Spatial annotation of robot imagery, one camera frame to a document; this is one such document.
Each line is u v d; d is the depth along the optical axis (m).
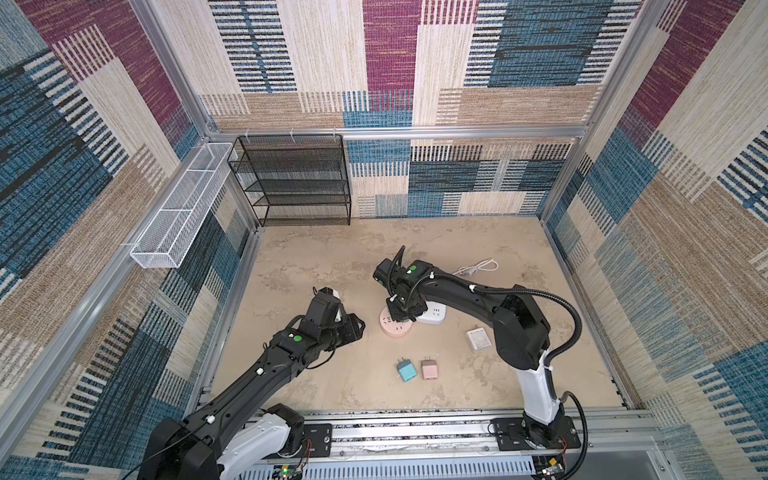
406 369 0.83
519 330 0.51
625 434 0.76
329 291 0.76
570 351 0.50
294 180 1.09
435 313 0.92
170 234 0.72
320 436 0.74
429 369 0.83
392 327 0.89
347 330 0.72
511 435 0.73
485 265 1.05
